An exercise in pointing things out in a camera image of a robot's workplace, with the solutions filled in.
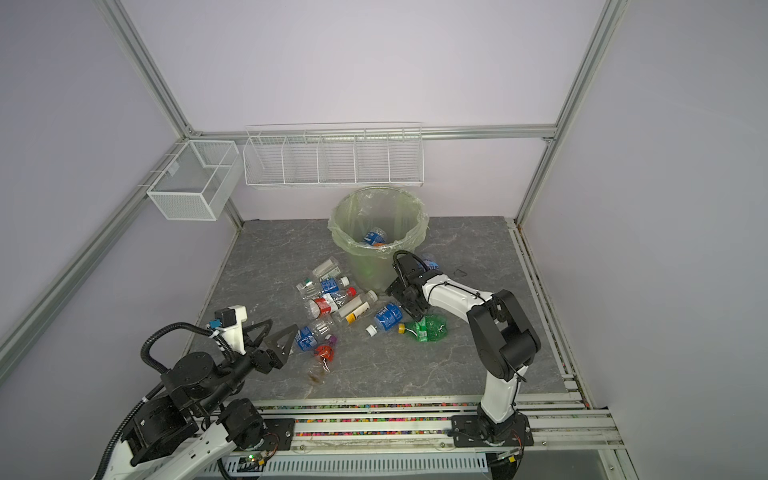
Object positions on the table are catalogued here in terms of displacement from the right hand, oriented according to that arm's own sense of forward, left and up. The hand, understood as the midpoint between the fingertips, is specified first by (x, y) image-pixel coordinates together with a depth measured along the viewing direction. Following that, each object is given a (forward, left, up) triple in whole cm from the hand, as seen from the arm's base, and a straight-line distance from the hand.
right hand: (398, 302), depth 94 cm
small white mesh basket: (+35, +68, +21) cm, 80 cm away
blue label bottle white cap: (-7, +4, +1) cm, 8 cm away
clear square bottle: (+13, +25, 0) cm, 28 cm away
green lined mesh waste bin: (+24, +9, +10) cm, 28 cm away
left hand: (-19, +25, +22) cm, 38 cm away
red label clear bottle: (-4, +23, +3) cm, 24 cm away
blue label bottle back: (+5, +22, +2) cm, 23 cm away
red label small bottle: (-18, +21, +1) cm, 27 cm away
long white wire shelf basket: (+41, +21, +27) cm, 54 cm away
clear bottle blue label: (+21, +7, +8) cm, 24 cm away
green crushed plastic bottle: (-8, -10, -2) cm, 13 cm away
